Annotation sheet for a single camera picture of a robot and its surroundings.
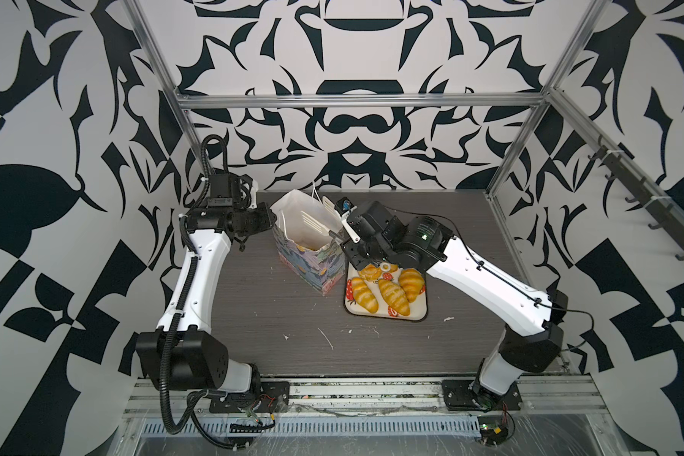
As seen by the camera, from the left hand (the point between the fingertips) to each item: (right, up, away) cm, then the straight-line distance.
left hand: (269, 213), depth 79 cm
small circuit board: (+57, -54, -8) cm, 79 cm away
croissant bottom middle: (+36, -25, +8) cm, 45 cm away
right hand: (+21, -7, -10) cm, 24 cm away
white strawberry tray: (+43, -29, +10) cm, 53 cm away
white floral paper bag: (+13, -11, -6) cm, 18 cm away
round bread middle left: (+29, -19, +15) cm, 38 cm away
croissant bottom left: (+27, -25, +10) cm, 38 cm away
